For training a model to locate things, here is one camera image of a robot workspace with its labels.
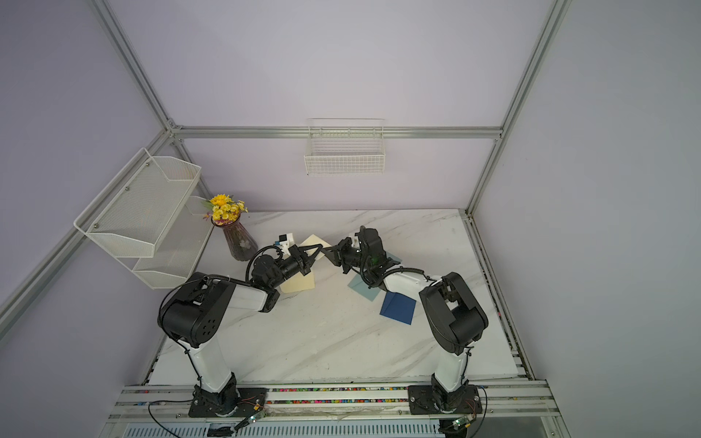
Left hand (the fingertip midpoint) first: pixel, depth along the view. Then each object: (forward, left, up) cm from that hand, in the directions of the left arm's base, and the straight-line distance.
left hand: (323, 248), depth 86 cm
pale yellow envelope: (+3, +3, 0) cm, 5 cm away
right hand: (-1, 0, 0) cm, 1 cm away
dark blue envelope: (-12, -25, -17) cm, 33 cm away
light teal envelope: (-3, -11, -18) cm, 21 cm away
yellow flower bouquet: (+9, +32, +8) cm, 34 cm away
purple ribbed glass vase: (+8, +32, -9) cm, 34 cm away
